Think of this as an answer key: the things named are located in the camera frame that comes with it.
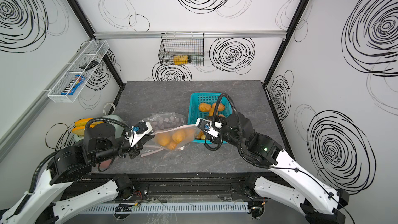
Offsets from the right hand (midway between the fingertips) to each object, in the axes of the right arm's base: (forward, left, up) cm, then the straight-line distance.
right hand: (207, 120), depth 62 cm
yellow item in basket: (+39, +16, +1) cm, 42 cm away
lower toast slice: (-1, +61, -11) cm, 62 cm away
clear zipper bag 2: (+18, +27, -31) cm, 45 cm away
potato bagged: (-4, +19, -10) cm, 22 cm away
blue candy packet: (+13, +62, +4) cm, 64 cm away
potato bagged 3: (+26, +2, -28) cm, 38 cm away
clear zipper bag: (+3, +8, -17) cm, 19 cm away
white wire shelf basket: (+45, +68, +2) cm, 82 cm away
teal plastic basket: (+24, +9, -31) cm, 40 cm away
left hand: (-6, +21, -1) cm, 22 cm away
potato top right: (+26, -9, -27) cm, 39 cm away
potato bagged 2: (-3, +13, -10) cm, 16 cm away
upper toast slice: (+3, +60, -10) cm, 61 cm away
